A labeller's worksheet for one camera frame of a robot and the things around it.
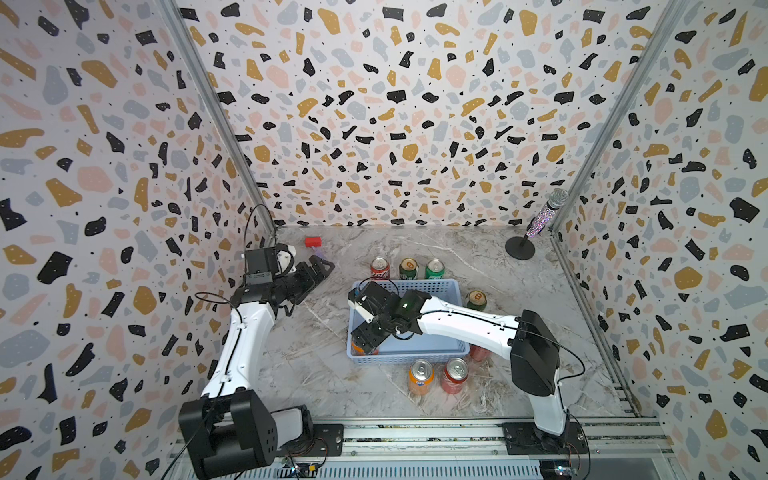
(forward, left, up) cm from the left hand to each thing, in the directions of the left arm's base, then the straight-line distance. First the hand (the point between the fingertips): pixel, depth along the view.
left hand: (325, 272), depth 80 cm
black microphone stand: (+26, -66, -21) cm, 74 cm away
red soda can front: (-23, -34, -11) cm, 42 cm away
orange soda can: (-24, -25, -12) cm, 37 cm away
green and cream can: (+10, -23, -12) cm, 28 cm away
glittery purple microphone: (+17, -65, +10) cm, 68 cm away
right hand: (-13, -10, -11) cm, 20 cm away
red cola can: (+11, -13, -13) cm, 21 cm away
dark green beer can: (-2, -43, -11) cm, 44 cm away
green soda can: (+10, -32, -13) cm, 35 cm away
